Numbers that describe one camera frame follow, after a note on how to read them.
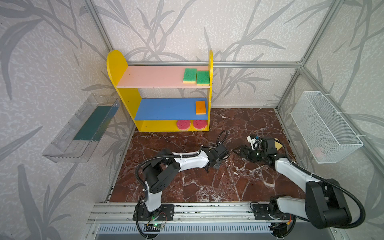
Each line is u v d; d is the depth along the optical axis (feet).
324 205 1.37
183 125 3.44
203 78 2.53
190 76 2.58
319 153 2.36
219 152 2.28
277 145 2.52
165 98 3.84
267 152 2.27
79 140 2.09
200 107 3.31
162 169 1.72
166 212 2.41
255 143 2.59
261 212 2.40
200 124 3.45
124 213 2.46
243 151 2.53
